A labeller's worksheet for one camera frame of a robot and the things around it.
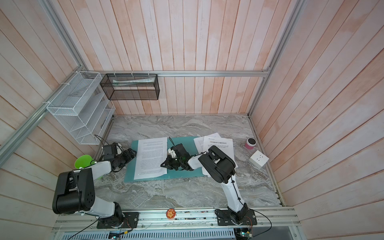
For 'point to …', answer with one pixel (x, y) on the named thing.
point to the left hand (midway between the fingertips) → (133, 157)
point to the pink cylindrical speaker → (250, 143)
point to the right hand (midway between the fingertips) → (160, 166)
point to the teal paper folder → (189, 143)
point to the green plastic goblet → (83, 161)
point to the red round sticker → (170, 213)
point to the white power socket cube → (259, 159)
